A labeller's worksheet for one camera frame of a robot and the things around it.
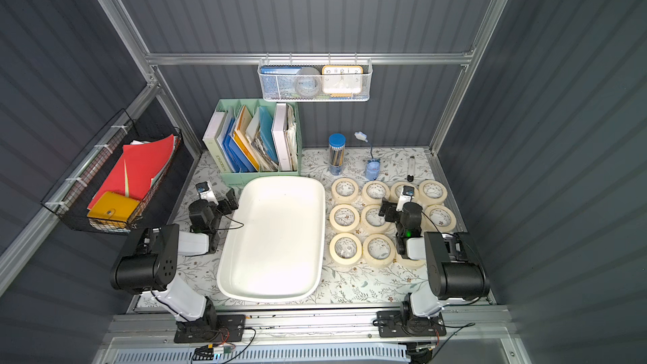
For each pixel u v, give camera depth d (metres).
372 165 1.05
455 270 0.45
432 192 1.05
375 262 0.84
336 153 1.00
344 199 1.00
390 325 0.74
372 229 0.92
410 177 1.08
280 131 0.92
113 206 0.65
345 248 0.90
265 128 0.97
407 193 0.81
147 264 0.54
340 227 0.93
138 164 0.73
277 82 0.84
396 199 0.99
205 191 0.81
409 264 0.83
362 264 0.87
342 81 0.88
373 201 1.01
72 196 0.62
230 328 0.74
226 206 0.86
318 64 0.89
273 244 0.91
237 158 0.98
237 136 0.94
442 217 0.96
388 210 0.85
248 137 0.94
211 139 0.89
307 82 0.90
